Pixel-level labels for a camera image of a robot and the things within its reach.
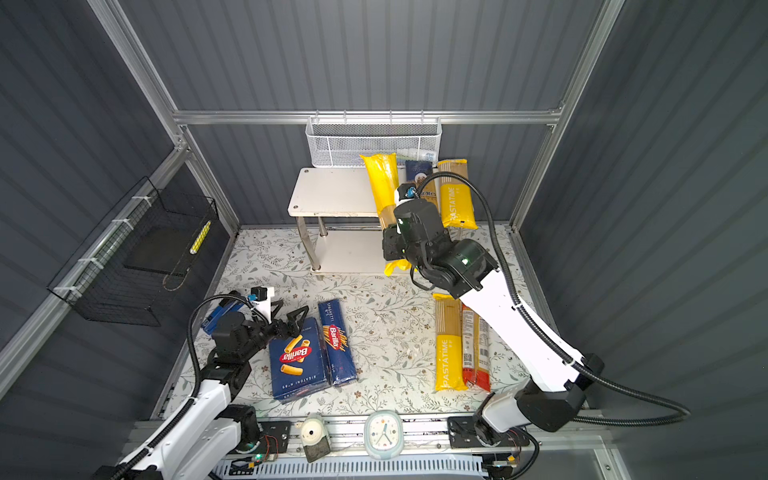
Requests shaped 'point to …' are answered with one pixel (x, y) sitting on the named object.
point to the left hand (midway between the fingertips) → (294, 305)
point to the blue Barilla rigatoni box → (297, 363)
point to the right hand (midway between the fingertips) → (392, 232)
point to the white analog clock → (383, 434)
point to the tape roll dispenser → (315, 437)
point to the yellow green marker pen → (202, 234)
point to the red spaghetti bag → (476, 349)
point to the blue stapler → (225, 306)
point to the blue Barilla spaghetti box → (339, 355)
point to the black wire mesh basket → (130, 266)
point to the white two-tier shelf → (339, 220)
